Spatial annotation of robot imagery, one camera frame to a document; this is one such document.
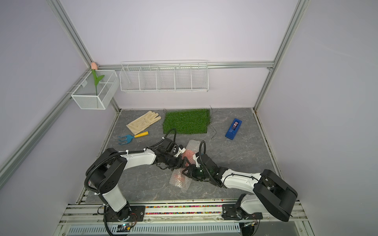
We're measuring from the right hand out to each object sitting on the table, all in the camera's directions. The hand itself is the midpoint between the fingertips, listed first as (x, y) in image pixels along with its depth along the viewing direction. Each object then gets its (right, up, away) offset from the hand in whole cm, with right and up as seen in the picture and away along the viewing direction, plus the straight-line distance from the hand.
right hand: (182, 172), depth 80 cm
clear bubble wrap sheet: (+7, +13, +10) cm, 18 cm away
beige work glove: (-34, +27, +31) cm, 54 cm away
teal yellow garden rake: (-40, +17, +24) cm, 50 cm away
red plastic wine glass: (+3, +9, +5) cm, 11 cm away
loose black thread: (+20, +30, +30) cm, 47 cm away
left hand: (+3, +1, +4) cm, 4 cm away
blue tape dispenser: (+34, +23, +22) cm, 47 cm away
